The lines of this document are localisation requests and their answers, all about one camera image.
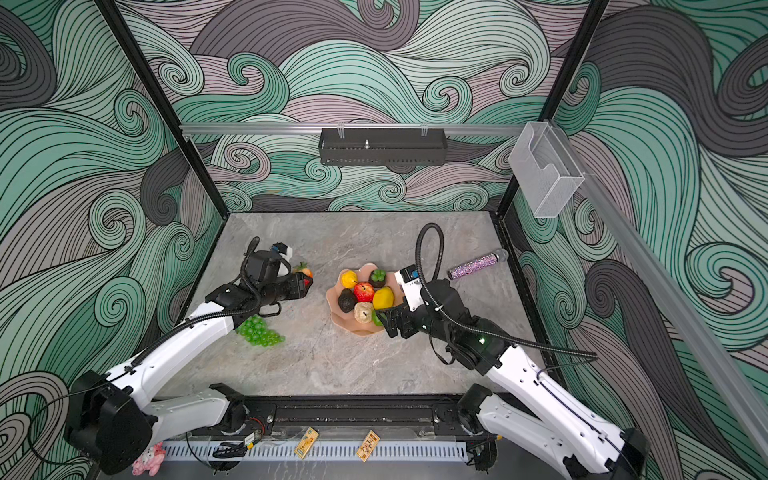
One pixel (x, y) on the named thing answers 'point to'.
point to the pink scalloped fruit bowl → (348, 321)
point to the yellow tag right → (368, 445)
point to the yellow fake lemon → (383, 298)
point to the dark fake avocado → (347, 300)
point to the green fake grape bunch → (256, 333)
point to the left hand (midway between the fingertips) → (306, 279)
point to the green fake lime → (376, 320)
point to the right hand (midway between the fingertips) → (391, 307)
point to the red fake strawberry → (302, 269)
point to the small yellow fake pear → (349, 278)
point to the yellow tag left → (306, 443)
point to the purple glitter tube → (500, 254)
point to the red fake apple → (364, 292)
